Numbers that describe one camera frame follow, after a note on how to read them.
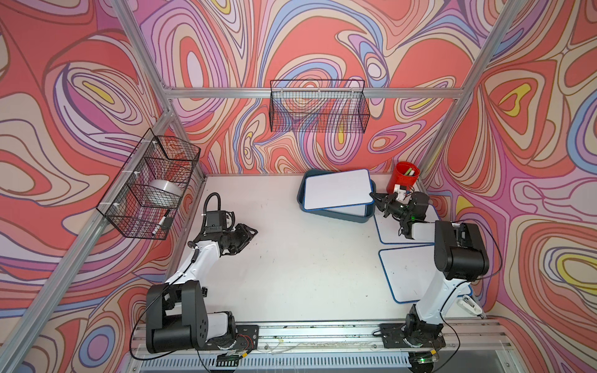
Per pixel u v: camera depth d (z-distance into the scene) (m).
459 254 0.51
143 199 0.72
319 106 0.96
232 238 0.74
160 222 0.72
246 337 0.73
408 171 1.06
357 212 1.01
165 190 0.69
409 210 0.80
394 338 0.73
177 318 0.42
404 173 1.07
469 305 0.78
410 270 0.88
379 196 0.91
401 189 0.91
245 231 0.78
